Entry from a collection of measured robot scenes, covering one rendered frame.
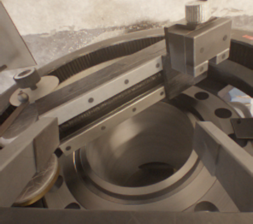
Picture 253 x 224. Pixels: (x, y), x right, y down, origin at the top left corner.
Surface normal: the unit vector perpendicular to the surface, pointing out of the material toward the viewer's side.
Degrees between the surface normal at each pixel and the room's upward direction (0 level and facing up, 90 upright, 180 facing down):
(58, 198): 90
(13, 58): 0
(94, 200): 90
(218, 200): 90
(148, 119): 5
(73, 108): 38
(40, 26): 0
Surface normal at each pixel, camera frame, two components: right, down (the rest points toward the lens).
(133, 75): 0.50, 0.41
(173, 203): -0.23, -0.78
